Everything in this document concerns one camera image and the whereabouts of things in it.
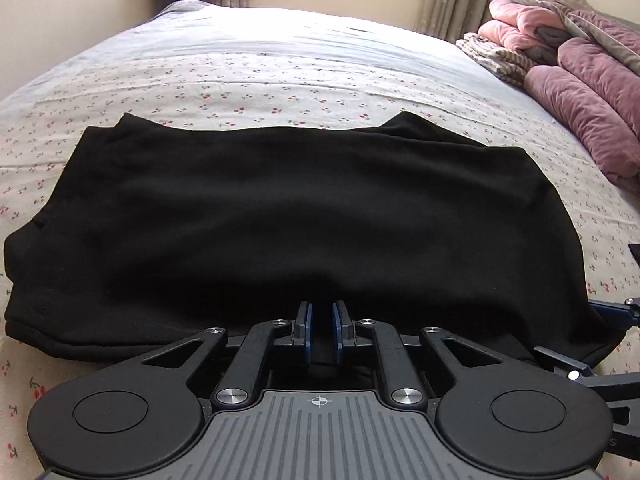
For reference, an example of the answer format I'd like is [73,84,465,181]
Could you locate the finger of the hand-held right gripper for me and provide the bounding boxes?
[532,345,640,391]
[586,297,640,332]

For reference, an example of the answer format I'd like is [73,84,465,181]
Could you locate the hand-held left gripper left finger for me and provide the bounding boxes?
[137,301,313,408]

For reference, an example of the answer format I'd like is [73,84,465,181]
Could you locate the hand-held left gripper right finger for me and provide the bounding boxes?
[332,301,511,408]

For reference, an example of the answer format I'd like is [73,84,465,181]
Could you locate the black pants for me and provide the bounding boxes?
[2,111,632,377]

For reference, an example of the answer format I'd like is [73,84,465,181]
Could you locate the mauve velvet quilt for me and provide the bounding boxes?
[522,37,640,179]

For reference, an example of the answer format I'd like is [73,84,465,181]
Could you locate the cherry print bed sheet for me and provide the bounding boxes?
[0,49,640,480]

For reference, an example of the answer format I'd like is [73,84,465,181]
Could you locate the grey folded cloth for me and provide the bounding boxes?
[529,25,569,67]

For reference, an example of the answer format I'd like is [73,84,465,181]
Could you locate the striped folded blanket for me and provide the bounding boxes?
[456,32,537,93]

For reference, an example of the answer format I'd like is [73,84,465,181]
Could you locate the mauve quilt with grey lining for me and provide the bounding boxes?
[495,0,640,63]

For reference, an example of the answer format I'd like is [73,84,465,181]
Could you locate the light grey bed sheet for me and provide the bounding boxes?
[0,0,506,111]

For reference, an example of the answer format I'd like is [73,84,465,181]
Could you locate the pink folded blanket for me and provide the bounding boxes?
[477,0,572,55]

